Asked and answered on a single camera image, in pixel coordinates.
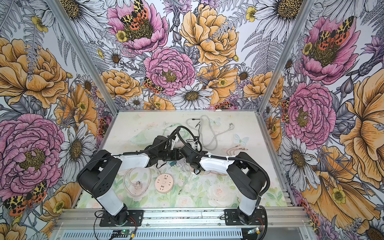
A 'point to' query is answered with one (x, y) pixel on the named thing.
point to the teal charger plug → (172, 163)
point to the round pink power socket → (164, 183)
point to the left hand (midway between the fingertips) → (184, 158)
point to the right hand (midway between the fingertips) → (196, 160)
